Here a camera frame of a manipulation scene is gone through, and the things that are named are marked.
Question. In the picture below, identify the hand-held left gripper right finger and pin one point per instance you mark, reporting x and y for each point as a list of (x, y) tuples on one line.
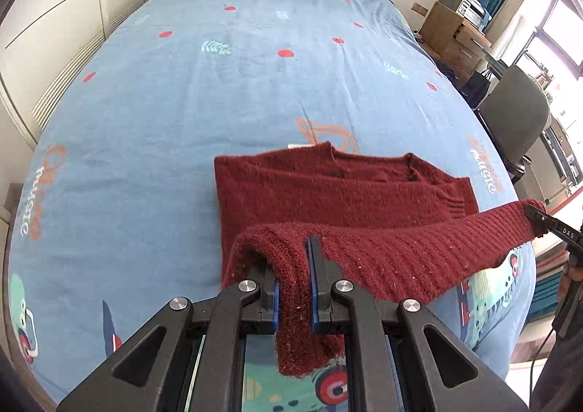
[(312, 302)]

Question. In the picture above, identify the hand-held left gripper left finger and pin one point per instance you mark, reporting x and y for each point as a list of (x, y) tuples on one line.
[(274, 302)]

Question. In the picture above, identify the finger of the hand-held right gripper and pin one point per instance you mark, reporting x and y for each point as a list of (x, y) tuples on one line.
[(555, 227)]

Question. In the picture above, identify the dark red knitted sweater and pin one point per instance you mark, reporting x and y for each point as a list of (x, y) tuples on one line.
[(319, 193)]

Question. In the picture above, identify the grey office chair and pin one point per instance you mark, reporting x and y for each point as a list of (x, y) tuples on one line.
[(514, 115)]

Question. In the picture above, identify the wooden drawer cabinet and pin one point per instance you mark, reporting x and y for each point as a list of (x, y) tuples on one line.
[(448, 40)]

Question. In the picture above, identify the blue printed bed sheet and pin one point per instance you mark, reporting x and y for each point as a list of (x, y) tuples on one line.
[(205, 97)]

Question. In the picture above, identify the grey printer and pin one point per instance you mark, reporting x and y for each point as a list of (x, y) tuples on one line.
[(460, 2)]

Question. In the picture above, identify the beige wall socket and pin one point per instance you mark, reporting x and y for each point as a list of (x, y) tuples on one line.
[(419, 8)]

